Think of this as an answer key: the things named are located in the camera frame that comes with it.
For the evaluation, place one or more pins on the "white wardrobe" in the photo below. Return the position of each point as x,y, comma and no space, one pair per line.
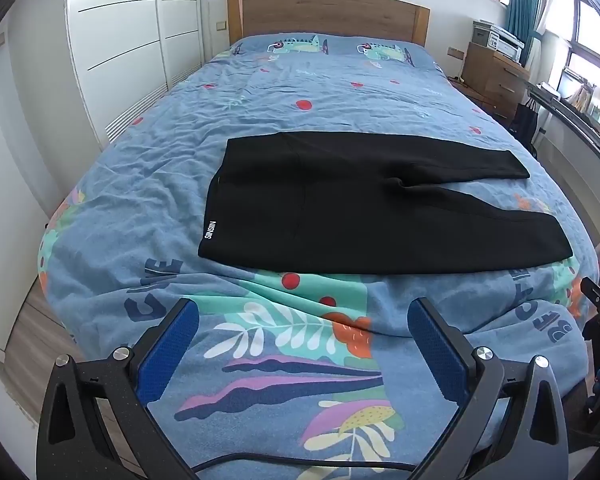
127,54

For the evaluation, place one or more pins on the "black pants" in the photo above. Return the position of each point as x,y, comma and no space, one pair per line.
366,203

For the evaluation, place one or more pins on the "wooden headboard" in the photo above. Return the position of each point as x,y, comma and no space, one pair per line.
382,19

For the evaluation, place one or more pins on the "black bag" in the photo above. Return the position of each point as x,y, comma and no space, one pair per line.
524,124

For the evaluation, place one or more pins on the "wooden dresser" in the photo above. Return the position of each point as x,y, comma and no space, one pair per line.
499,81

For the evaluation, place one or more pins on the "white printer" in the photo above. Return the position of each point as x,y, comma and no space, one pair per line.
489,35

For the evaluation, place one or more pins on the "blue patterned bed cover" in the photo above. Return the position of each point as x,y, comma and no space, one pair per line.
299,375

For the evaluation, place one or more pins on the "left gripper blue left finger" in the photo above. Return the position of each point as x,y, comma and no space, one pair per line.
160,350

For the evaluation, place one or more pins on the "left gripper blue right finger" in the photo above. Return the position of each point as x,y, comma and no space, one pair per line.
447,352

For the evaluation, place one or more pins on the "glass desk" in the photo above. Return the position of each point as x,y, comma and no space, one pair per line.
580,126

